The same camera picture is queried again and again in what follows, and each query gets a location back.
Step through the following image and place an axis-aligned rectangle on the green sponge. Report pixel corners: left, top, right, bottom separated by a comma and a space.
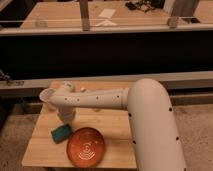
51, 124, 72, 144

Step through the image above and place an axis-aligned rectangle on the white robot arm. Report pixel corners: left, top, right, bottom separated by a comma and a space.
50, 79, 187, 171

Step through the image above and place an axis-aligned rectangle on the clear plastic cup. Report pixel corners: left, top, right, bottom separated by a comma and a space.
39, 88, 56, 110

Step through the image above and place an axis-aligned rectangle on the white bottle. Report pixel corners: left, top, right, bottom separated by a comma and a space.
80, 87, 87, 92

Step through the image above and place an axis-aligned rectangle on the orange plate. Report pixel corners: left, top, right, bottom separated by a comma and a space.
66, 127, 105, 168

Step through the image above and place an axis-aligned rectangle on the white paper sheet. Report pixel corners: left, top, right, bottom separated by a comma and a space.
99, 9, 116, 19

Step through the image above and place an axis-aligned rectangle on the grey metal post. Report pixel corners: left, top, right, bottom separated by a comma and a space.
79, 0, 90, 31

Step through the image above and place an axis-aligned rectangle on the black cable bundle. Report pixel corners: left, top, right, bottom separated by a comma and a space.
125, 0, 158, 13

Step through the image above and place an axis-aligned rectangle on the grey metal bracket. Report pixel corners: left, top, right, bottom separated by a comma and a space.
167, 16, 178, 28

